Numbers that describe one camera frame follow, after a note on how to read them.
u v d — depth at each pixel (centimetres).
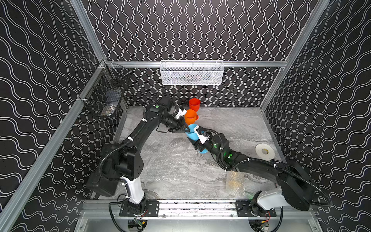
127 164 47
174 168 88
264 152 96
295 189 42
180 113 76
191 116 98
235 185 75
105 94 93
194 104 103
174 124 72
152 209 76
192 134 72
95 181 66
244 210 73
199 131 65
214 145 62
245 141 101
